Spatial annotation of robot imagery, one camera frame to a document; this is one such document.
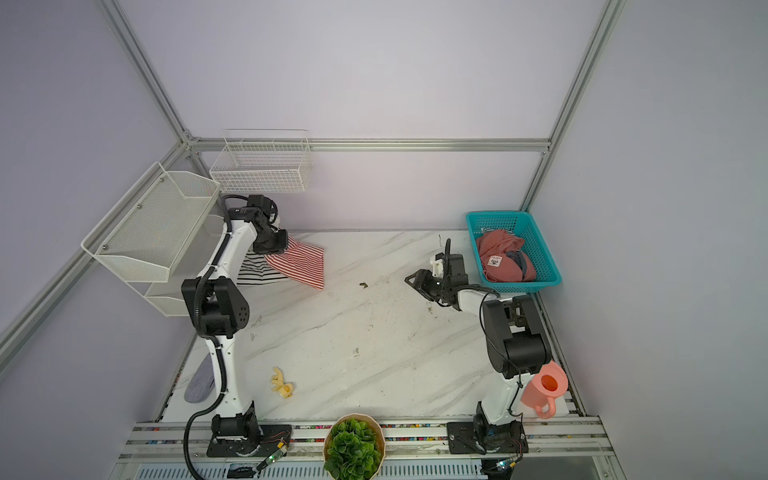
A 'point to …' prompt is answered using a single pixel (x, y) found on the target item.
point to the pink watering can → (541, 391)
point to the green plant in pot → (354, 447)
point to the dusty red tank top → (493, 246)
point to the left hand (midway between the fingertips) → (279, 250)
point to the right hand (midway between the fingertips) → (408, 281)
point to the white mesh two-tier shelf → (159, 235)
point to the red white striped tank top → (300, 262)
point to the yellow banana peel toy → (284, 389)
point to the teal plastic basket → (520, 225)
